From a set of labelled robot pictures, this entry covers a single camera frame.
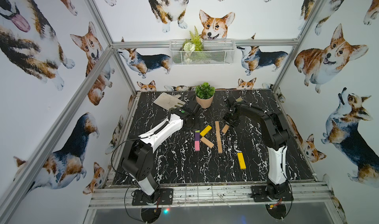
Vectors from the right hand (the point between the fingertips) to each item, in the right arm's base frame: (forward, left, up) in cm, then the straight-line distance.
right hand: (223, 123), depth 99 cm
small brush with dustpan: (+25, -16, -4) cm, 29 cm away
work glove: (+22, +40, -1) cm, 46 cm away
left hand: (-7, +17, +10) cm, 21 cm away
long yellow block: (-24, -8, -2) cm, 25 cm away
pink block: (-15, +17, -1) cm, 23 cm away
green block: (-5, +17, -2) cm, 18 cm away
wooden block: (-12, +11, -2) cm, 17 cm away
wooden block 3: (-15, +4, -1) cm, 15 cm away
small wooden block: (-3, +4, -1) cm, 5 cm away
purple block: (-8, +17, -1) cm, 19 cm away
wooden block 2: (-9, +4, -3) cm, 10 cm away
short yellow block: (-5, +12, -2) cm, 14 cm away
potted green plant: (+17, +12, +11) cm, 23 cm away
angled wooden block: (-3, -1, -1) cm, 4 cm away
